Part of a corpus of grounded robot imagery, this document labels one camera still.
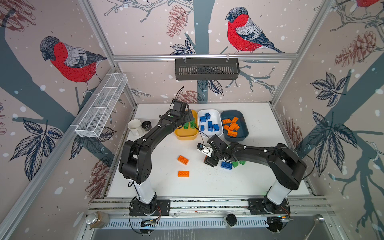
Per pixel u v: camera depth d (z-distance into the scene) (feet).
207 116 3.61
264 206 2.15
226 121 3.51
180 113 2.29
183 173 2.76
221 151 2.25
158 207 2.39
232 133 3.30
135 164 1.53
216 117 3.61
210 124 3.47
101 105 2.59
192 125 3.40
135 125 3.18
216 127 3.38
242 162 2.88
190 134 3.27
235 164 2.86
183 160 2.95
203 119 3.61
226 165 2.88
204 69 3.49
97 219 2.07
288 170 1.51
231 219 2.06
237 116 3.61
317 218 2.26
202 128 3.39
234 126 3.40
